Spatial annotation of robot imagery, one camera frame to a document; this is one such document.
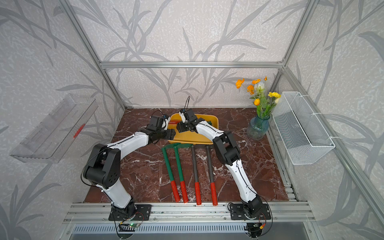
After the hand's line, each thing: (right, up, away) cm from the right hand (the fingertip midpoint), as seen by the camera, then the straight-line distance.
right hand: (180, 125), depth 103 cm
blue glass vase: (+51, -1, -10) cm, 52 cm away
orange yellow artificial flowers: (+52, +15, -17) cm, 56 cm away
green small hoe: (+1, -35, -25) cm, 43 cm away
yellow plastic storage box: (+8, -8, -12) cm, 16 cm away
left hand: (-5, -4, -8) cm, 10 cm away
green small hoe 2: (+4, -33, -22) cm, 40 cm away
